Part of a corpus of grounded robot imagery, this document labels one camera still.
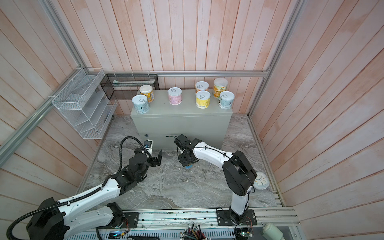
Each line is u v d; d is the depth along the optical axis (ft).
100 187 1.68
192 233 1.98
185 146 2.17
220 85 2.52
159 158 2.42
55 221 1.30
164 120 2.61
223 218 2.40
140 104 2.32
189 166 2.88
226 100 2.39
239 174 1.54
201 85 2.58
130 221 2.40
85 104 2.48
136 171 1.97
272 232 2.12
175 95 2.45
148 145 2.22
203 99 2.39
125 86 3.41
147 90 2.44
